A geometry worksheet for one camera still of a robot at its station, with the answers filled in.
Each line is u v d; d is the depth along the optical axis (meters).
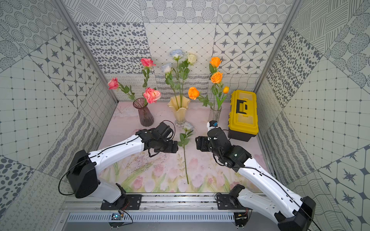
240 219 0.72
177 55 0.87
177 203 0.75
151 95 0.67
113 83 0.80
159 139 0.64
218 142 0.53
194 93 0.77
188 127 1.01
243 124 0.86
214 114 0.98
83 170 0.42
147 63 0.81
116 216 0.71
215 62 0.84
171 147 0.74
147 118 1.01
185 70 0.90
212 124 0.64
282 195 0.41
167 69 0.86
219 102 0.91
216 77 0.80
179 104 0.96
